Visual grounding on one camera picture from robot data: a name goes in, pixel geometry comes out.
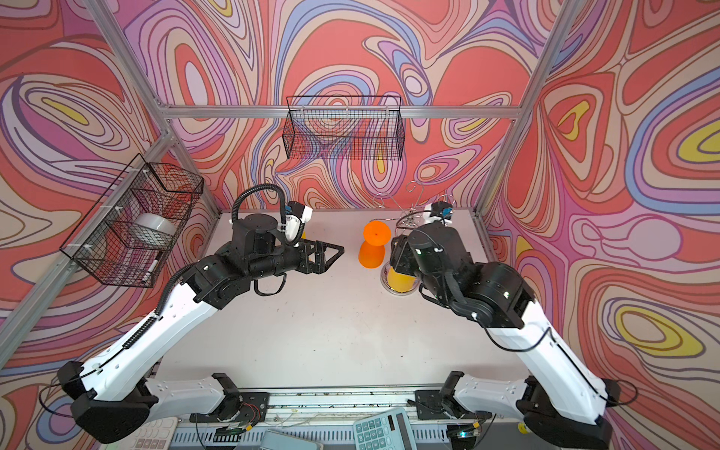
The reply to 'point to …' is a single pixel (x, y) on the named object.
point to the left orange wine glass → (371, 252)
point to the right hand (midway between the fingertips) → (403, 252)
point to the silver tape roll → (154, 230)
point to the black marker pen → (146, 276)
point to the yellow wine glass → (397, 283)
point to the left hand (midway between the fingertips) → (335, 247)
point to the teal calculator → (391, 430)
